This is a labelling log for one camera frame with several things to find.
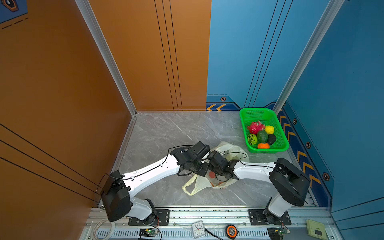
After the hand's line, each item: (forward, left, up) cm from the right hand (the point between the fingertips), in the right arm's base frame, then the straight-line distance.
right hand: (204, 165), depth 89 cm
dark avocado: (+17, -45, +2) cm, 48 cm away
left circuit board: (-33, +26, -3) cm, 42 cm away
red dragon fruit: (+24, -35, +7) cm, 43 cm away
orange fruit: (+11, -37, +4) cm, 39 cm away
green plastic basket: (+39, -48, +1) cm, 62 cm away
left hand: (-8, -1, +10) cm, 13 cm away
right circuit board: (-33, -33, -4) cm, 47 cm away
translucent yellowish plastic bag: (+2, -16, +12) cm, 19 cm away
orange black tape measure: (-33, -11, +1) cm, 35 cm away
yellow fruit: (+25, -46, +3) cm, 52 cm away
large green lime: (+16, -37, +7) cm, 41 cm away
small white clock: (-32, +4, 0) cm, 32 cm away
